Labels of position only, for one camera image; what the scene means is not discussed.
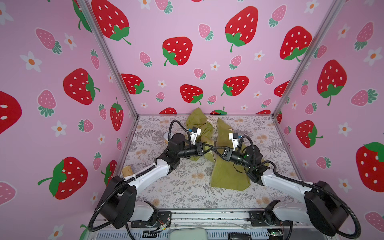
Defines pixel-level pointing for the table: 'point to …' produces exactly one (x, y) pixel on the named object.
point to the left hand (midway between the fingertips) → (213, 148)
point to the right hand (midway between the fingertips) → (212, 149)
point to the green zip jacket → (226, 174)
